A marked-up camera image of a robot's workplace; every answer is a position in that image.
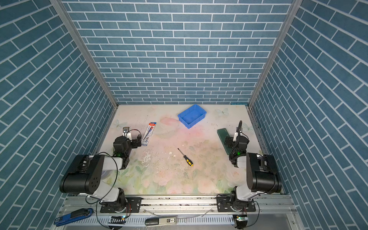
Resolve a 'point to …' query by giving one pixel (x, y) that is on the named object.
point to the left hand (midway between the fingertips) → (135, 134)
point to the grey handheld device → (155, 221)
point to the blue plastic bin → (192, 116)
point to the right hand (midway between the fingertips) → (236, 136)
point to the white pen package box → (148, 133)
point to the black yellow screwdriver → (188, 160)
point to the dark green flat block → (223, 133)
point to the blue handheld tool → (74, 215)
